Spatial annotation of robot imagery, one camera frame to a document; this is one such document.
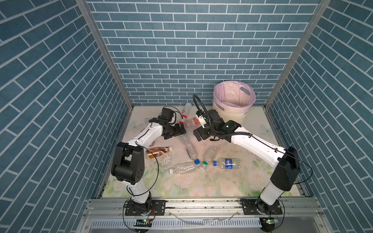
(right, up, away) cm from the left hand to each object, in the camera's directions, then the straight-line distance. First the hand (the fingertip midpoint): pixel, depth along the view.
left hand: (183, 133), depth 91 cm
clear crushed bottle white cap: (0, -20, -6) cm, 21 cm away
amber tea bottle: (-18, -12, -2) cm, 22 cm away
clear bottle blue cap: (+5, -11, +3) cm, 12 cm away
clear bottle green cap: (+18, -14, +3) cm, 23 cm away
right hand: (+11, +3, -8) cm, 14 cm away
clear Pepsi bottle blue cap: (+27, -17, -6) cm, 33 cm away
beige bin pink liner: (+36, +23, +15) cm, 45 cm away
